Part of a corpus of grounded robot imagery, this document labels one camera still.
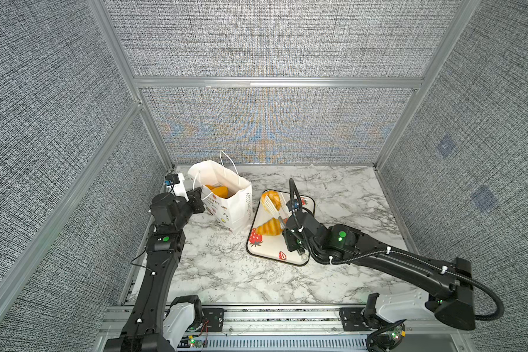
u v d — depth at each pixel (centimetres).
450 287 40
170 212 56
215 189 93
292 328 73
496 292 63
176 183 64
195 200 65
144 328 39
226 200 75
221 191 90
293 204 51
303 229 51
